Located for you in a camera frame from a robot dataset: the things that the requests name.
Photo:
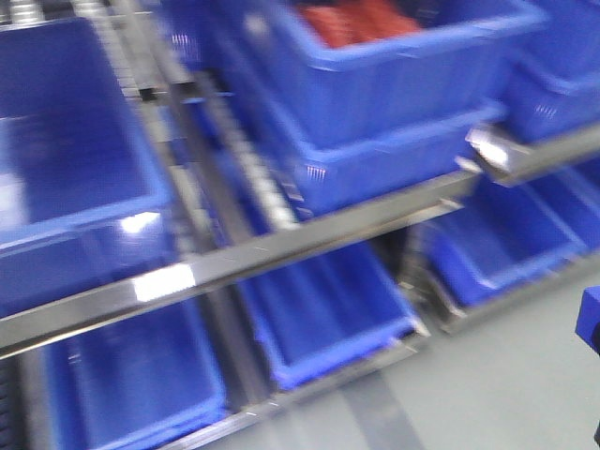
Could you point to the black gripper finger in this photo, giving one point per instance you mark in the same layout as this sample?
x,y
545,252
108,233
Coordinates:
x,y
596,338

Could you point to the blue plastic box slanted corners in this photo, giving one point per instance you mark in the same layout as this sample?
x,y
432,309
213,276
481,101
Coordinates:
x,y
587,314

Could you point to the red parts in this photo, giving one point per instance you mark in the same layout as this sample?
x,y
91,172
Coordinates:
x,y
356,21

